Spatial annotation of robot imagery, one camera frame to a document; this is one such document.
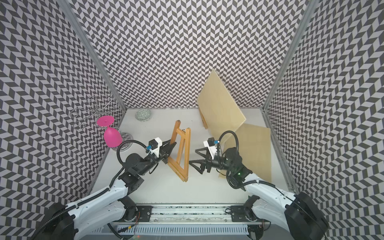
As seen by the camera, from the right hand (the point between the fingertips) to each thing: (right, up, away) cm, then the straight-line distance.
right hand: (192, 160), depth 70 cm
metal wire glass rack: (-63, +27, +26) cm, 73 cm away
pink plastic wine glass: (-40, +11, +3) cm, 42 cm away
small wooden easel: (+6, +20, +36) cm, 41 cm away
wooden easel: (-9, +1, -1) cm, 9 cm away
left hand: (-9, +9, +1) cm, 12 cm away
